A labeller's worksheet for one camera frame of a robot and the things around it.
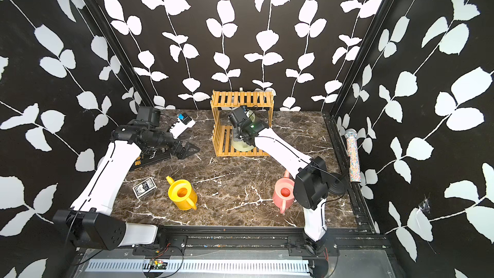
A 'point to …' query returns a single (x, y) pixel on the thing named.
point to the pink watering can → (283, 195)
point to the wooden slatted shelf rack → (260, 103)
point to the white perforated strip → (290, 266)
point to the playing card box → (145, 187)
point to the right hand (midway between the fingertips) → (239, 128)
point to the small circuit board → (155, 264)
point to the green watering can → (240, 144)
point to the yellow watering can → (182, 194)
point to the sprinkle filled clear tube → (353, 148)
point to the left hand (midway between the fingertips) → (192, 139)
